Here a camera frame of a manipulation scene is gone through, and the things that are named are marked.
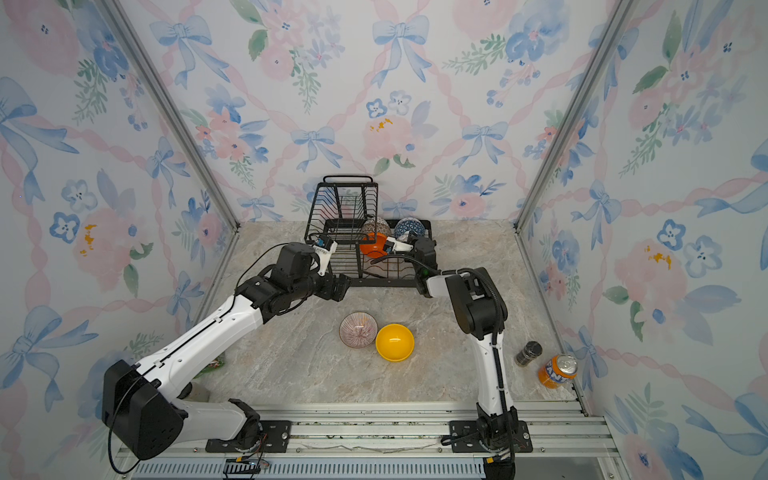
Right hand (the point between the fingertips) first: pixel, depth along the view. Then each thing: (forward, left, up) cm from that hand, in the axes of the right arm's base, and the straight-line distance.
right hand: (417, 227), depth 104 cm
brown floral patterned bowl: (+7, +15, -6) cm, 17 cm away
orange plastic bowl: (-4, +15, -8) cm, 17 cm away
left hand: (-27, +23, +10) cm, 36 cm away
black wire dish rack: (+9, +28, 0) cm, 30 cm away
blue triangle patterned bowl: (+8, +3, -6) cm, 11 cm away
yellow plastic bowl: (-38, +7, -8) cm, 40 cm away
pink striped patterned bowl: (-34, +19, -10) cm, 40 cm away
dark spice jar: (-43, -28, -3) cm, 51 cm away
